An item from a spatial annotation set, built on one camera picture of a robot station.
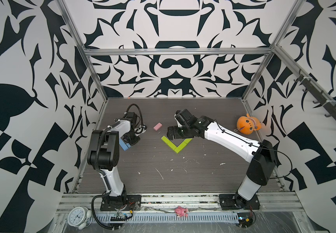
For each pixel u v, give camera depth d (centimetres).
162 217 87
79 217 67
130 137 79
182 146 94
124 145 94
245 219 71
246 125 95
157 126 102
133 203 73
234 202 67
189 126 61
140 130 87
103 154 50
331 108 58
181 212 70
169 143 95
